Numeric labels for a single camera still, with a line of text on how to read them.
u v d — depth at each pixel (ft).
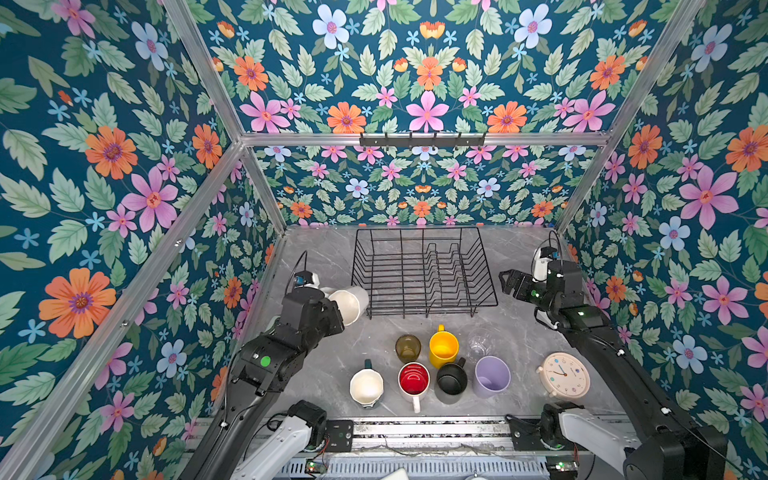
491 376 2.64
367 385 2.62
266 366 1.42
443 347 2.83
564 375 2.65
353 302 2.38
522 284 2.31
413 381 2.69
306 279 1.95
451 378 2.69
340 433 2.42
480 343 2.88
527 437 2.40
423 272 3.41
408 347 2.87
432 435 2.46
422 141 3.05
